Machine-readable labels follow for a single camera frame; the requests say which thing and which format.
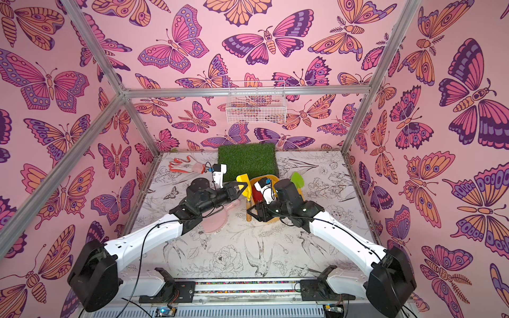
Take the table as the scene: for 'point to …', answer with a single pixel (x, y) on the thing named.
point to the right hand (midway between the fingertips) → (249, 211)
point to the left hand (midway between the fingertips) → (249, 184)
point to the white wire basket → (256, 108)
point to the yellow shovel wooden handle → (244, 179)
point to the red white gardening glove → (189, 166)
